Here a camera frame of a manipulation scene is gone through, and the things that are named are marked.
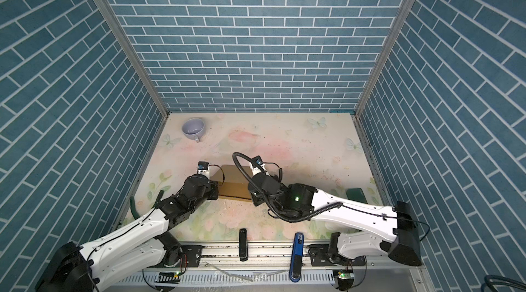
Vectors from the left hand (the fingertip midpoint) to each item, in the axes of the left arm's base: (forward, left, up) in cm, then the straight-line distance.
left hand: (219, 181), depth 85 cm
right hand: (-6, -14, +13) cm, 20 cm away
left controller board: (-31, +15, -11) cm, 37 cm away
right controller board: (-33, -49, -11) cm, 60 cm away
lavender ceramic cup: (+33, +19, -4) cm, 39 cm away
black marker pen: (-23, -11, -5) cm, 26 cm away
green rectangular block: (-4, -60, -6) cm, 60 cm away
